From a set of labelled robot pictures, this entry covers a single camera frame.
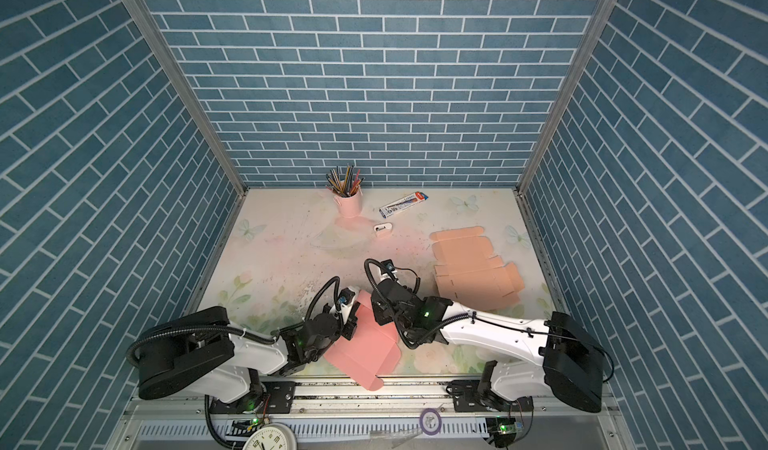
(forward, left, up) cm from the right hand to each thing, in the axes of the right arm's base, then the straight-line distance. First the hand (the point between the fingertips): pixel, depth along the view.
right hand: (375, 295), depth 80 cm
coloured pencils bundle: (+42, +17, 0) cm, 45 cm away
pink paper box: (-11, 0, -10) cm, 15 cm away
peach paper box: (+15, -28, -11) cm, 34 cm away
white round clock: (-32, +20, -7) cm, 38 cm away
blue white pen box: (+43, -4, -10) cm, 45 cm away
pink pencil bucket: (+36, +15, -6) cm, 40 cm away
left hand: (0, +5, -6) cm, 8 cm away
